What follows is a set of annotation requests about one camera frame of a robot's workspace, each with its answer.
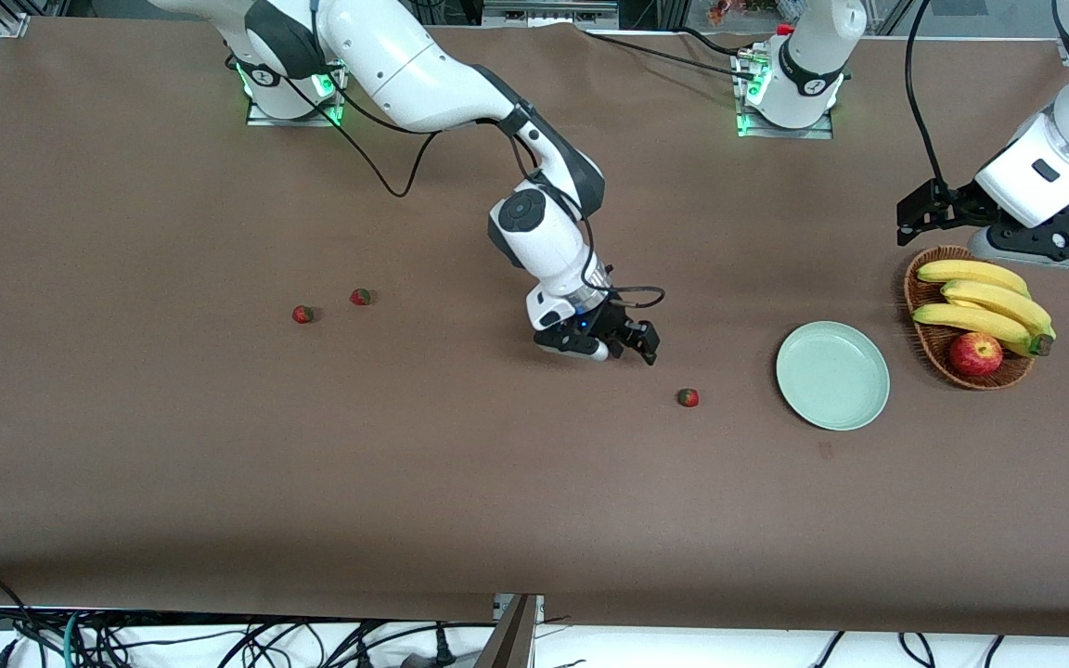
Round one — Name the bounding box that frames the light green round plate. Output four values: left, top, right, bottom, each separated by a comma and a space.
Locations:
776, 321, 891, 431

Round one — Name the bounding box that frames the brown wicker basket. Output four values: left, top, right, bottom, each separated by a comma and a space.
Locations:
903, 245, 1037, 391

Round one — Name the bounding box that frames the red apple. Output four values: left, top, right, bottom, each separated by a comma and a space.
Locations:
949, 332, 1004, 377

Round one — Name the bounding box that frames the brown table cover sheet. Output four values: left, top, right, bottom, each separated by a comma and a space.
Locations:
0, 17, 1069, 641

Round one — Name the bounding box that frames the grey metal box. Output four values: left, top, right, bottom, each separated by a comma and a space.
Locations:
482, 0, 620, 29

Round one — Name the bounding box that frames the aluminium profile beam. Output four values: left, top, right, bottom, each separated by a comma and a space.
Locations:
474, 594, 545, 668

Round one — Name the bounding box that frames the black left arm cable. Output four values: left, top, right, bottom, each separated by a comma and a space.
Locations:
904, 0, 955, 196

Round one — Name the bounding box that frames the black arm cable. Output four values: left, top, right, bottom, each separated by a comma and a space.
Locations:
904, 0, 955, 196
284, 56, 666, 309

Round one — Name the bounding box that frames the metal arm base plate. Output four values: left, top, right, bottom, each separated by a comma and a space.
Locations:
734, 46, 835, 140
245, 60, 347, 127

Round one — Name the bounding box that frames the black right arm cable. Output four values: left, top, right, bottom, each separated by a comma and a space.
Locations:
284, 56, 666, 309

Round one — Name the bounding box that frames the short black table cable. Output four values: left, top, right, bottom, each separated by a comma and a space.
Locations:
674, 26, 749, 58

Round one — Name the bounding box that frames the long black table cable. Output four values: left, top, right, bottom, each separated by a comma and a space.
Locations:
581, 31, 767, 77

